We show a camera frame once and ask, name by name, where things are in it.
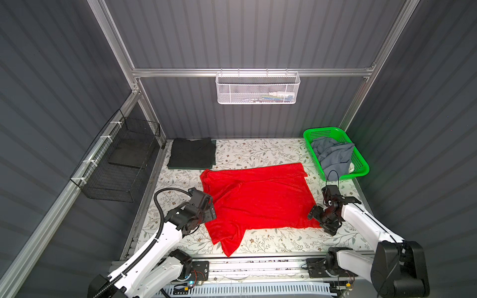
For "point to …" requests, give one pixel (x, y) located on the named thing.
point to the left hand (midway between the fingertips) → (206, 213)
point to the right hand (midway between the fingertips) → (317, 224)
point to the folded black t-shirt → (187, 154)
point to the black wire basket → (113, 168)
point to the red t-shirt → (273, 195)
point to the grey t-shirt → (333, 155)
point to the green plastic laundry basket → (311, 135)
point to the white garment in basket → (351, 167)
